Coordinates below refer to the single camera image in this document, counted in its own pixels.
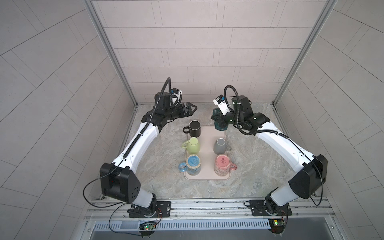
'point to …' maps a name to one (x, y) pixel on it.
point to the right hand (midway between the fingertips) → (211, 116)
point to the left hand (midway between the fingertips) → (195, 106)
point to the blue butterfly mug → (193, 165)
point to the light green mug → (192, 145)
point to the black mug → (194, 127)
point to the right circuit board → (277, 225)
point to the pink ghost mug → (223, 165)
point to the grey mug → (220, 146)
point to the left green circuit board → (147, 228)
